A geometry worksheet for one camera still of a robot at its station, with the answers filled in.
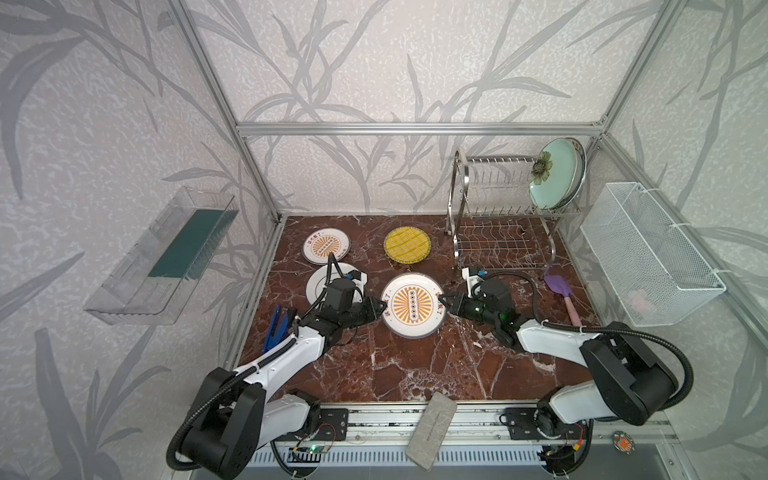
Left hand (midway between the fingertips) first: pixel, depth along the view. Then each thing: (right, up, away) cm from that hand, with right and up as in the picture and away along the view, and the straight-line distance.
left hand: (391, 297), depth 84 cm
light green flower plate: (+46, +35, +1) cm, 58 cm away
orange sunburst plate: (+6, -3, +2) cm, 8 cm away
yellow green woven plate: (+5, +15, +28) cm, 32 cm away
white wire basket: (+57, +9, -21) cm, 61 cm away
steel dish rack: (+39, +24, +35) cm, 58 cm away
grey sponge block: (+10, -29, -14) cm, 34 cm away
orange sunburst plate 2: (-28, +15, +28) cm, 42 cm away
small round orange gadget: (+56, -32, -13) cm, 66 cm away
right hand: (+14, +2, +2) cm, 14 cm away
